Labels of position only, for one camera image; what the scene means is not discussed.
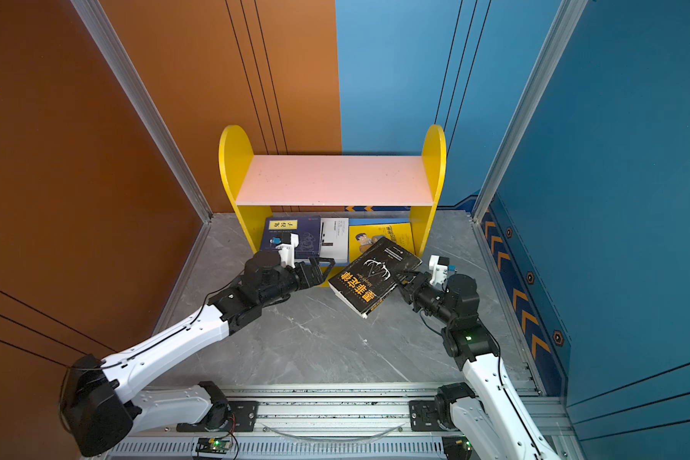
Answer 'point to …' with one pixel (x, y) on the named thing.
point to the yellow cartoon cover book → (362, 237)
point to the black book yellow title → (372, 276)
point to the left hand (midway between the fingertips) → (328, 263)
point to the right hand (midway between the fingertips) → (387, 275)
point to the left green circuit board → (213, 446)
